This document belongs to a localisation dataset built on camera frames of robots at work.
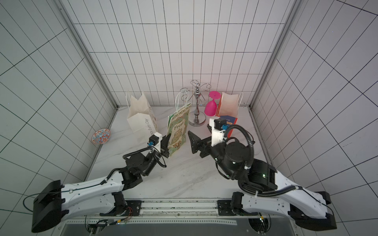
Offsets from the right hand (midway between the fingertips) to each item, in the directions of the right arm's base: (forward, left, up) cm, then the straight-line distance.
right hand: (183, 128), depth 65 cm
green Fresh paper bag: (+4, +4, -2) cm, 6 cm away
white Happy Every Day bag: (+13, +26, -8) cm, 30 cm away
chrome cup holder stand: (+32, -6, -32) cm, 46 cm away
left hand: (-3, +3, -8) cm, 9 cm away
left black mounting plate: (-29, +25, -32) cm, 49 cm away
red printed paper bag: (+32, -26, -19) cm, 45 cm away
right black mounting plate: (-25, -21, -32) cm, 46 cm away
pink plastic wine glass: (+28, -14, -14) cm, 34 cm away
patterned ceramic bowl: (+12, +61, -31) cm, 69 cm away
